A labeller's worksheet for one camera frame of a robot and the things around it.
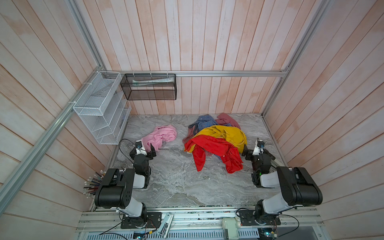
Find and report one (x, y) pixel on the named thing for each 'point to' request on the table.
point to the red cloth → (202, 144)
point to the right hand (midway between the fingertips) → (253, 144)
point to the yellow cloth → (234, 137)
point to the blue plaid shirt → (205, 121)
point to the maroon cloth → (223, 118)
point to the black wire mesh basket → (149, 86)
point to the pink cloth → (161, 134)
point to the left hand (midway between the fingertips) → (144, 147)
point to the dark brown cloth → (192, 130)
